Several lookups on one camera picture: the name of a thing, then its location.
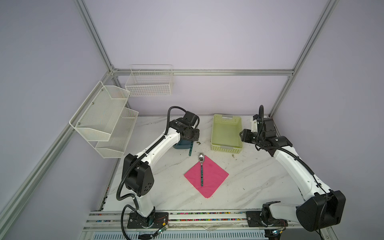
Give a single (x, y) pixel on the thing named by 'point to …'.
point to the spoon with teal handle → (201, 158)
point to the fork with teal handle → (190, 148)
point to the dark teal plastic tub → (183, 144)
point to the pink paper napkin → (213, 176)
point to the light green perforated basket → (225, 136)
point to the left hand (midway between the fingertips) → (193, 137)
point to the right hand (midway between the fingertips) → (242, 132)
